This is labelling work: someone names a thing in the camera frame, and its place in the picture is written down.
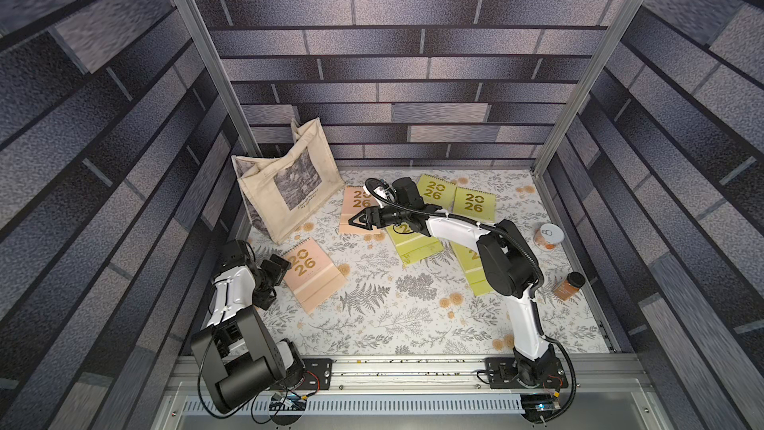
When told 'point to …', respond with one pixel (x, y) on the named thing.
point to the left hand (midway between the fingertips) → (284, 274)
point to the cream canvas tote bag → (284, 192)
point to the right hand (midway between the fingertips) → (353, 219)
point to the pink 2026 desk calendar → (310, 277)
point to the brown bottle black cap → (570, 287)
